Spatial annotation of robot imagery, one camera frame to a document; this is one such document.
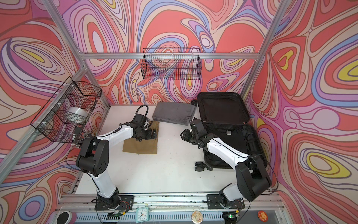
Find khaki shorts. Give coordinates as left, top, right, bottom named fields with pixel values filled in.
left=123, top=137, right=158, bottom=155

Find black shirt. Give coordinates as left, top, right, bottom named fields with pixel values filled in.
left=204, top=123, right=247, bottom=152

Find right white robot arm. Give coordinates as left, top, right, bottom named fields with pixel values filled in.
left=180, top=119, right=272, bottom=209

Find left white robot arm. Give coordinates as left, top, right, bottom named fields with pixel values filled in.
left=76, top=114, right=156, bottom=210

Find grey folded towel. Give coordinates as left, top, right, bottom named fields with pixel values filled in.
left=153, top=102, right=196, bottom=126

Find black open suitcase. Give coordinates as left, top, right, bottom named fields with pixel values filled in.
left=197, top=92, right=268, bottom=167

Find red pen holder cup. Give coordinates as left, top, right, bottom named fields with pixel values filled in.
left=73, top=130, right=97, bottom=146

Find white roll in basket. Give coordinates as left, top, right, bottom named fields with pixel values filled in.
left=65, top=107, right=88, bottom=125

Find small teal alarm clock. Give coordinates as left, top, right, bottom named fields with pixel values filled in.
left=136, top=207, right=149, bottom=223

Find round wooden coaster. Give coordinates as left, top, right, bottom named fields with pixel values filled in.
left=191, top=211, right=204, bottom=224

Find red round sticker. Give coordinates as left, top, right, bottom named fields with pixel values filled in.
left=258, top=211, right=268, bottom=223

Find pink tape roll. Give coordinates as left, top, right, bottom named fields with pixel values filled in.
left=55, top=211, right=77, bottom=224

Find wire basket on back wall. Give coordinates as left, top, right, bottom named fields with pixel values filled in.
left=140, top=47, right=202, bottom=80

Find wire basket on wall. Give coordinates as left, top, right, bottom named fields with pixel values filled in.
left=30, top=77, right=102, bottom=143
left=140, top=47, right=202, bottom=80

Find wire basket on left wall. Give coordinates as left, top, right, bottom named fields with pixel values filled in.
left=30, top=77, right=102, bottom=143

